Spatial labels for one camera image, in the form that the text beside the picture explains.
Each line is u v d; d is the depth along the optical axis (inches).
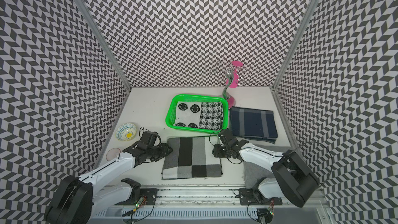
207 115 38.6
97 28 34.9
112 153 31.5
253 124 37.9
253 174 30.1
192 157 32.7
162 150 30.2
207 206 28.0
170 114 37.7
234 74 35.3
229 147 26.3
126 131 36.8
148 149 26.7
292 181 16.4
